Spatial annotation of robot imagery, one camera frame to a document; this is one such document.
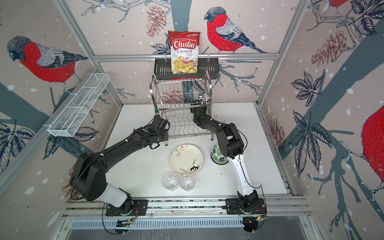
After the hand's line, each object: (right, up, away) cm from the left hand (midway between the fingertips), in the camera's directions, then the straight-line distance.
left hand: (165, 134), depth 87 cm
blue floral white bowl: (+33, -15, -2) cm, 36 cm away
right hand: (+19, +19, +18) cm, 32 cm away
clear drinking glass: (+13, -26, -6) cm, 29 cm away
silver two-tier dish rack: (-1, +26, +36) cm, 44 cm away
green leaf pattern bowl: (+31, -13, +1) cm, 33 cm away
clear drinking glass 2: (+4, -25, -5) cm, 26 cm away
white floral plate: (+12, -15, +1) cm, 19 cm away
